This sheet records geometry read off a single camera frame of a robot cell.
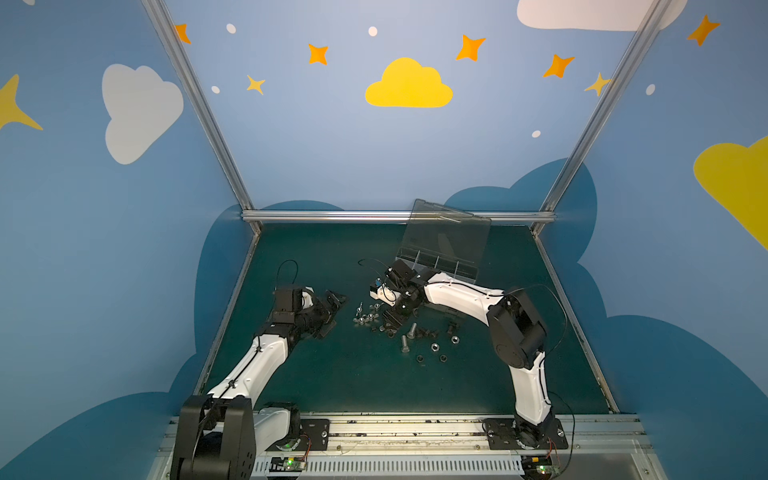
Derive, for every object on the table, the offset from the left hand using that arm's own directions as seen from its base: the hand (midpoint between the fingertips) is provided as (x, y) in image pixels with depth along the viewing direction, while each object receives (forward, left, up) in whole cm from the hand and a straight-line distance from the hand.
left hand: (349, 307), depth 84 cm
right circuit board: (-36, -48, -11) cm, 61 cm away
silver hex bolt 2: (-3, -19, -11) cm, 22 cm away
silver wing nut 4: (+3, -6, -12) cm, 14 cm away
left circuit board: (-37, +12, -12) cm, 40 cm away
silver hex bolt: (-7, -17, -11) cm, 21 cm away
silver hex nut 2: (-4, -32, -12) cm, 34 cm away
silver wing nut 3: (+1, -2, -11) cm, 11 cm away
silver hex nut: (-7, -26, -11) cm, 29 cm away
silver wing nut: (+5, -2, -11) cm, 12 cm away
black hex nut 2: (-10, -28, -11) cm, 32 cm away
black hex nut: (-10, -21, -11) cm, 26 cm away
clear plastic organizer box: (+34, -29, -7) cm, 46 cm away
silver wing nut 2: (+7, -7, -12) cm, 16 cm away
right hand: (+2, -13, -9) cm, 16 cm away
